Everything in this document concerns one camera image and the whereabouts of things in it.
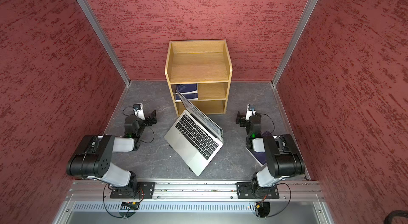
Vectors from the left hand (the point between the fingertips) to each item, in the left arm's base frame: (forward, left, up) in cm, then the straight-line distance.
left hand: (148, 113), depth 94 cm
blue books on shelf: (+7, -26, +13) cm, 30 cm away
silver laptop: (-16, -30, 0) cm, 34 cm away
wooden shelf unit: (+11, -33, +24) cm, 42 cm away
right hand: (+1, -60, 0) cm, 60 cm away
